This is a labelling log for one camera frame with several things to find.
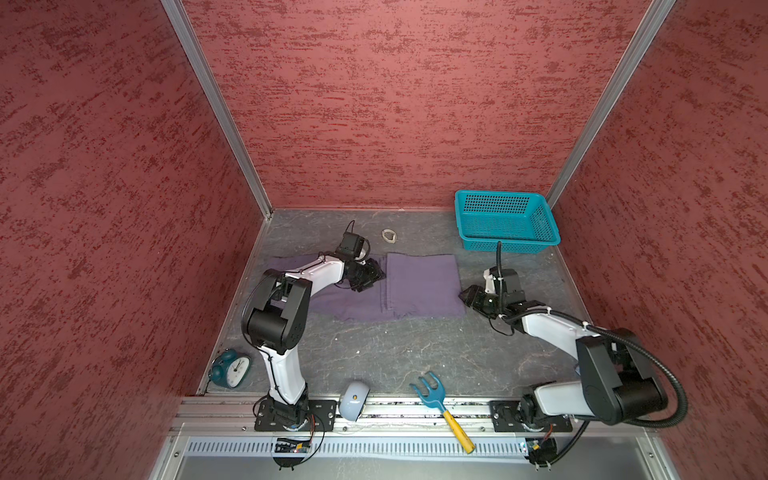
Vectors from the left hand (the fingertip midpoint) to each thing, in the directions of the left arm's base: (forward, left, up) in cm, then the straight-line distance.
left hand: (381, 283), depth 96 cm
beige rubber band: (+21, -4, -2) cm, 21 cm away
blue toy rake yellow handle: (-33, -16, -2) cm, 37 cm away
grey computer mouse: (-35, +5, +6) cm, 36 cm away
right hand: (-7, -26, 0) cm, 27 cm away
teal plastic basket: (+32, -56, -3) cm, 65 cm away
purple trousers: (+1, -12, -3) cm, 12 cm away
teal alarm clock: (-28, +39, +2) cm, 48 cm away
